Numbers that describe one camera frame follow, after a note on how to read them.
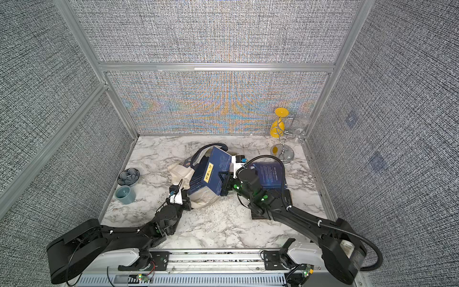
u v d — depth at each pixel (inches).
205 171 32.1
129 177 38.4
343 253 16.1
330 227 16.7
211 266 28.8
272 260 28.8
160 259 29.0
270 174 37.6
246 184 23.0
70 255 16.4
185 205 28.8
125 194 36.1
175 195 26.6
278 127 36.1
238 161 26.6
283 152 42.8
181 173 32.9
